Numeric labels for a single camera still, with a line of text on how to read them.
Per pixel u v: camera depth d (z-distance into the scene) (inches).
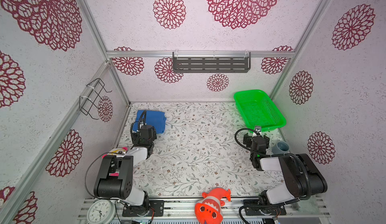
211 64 37.7
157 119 43.6
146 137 28.2
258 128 31.3
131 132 30.1
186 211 28.8
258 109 45.7
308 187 16.5
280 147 36.2
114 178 17.7
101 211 27.6
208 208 26.0
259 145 27.7
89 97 29.5
